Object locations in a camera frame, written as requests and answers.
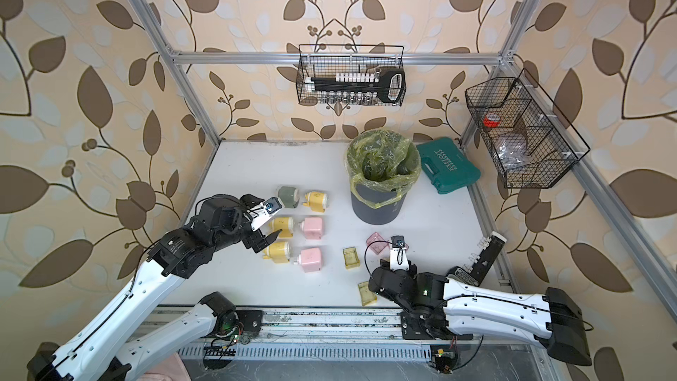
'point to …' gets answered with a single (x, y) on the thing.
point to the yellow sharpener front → (278, 252)
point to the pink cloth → (171, 369)
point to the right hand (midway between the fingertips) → (386, 264)
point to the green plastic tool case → (447, 165)
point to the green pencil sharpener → (289, 196)
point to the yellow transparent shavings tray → (351, 257)
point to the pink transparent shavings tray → (377, 247)
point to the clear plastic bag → (512, 151)
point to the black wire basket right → (533, 144)
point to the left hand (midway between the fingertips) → (264, 210)
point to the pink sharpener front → (311, 259)
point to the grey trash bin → (369, 214)
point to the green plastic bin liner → (383, 160)
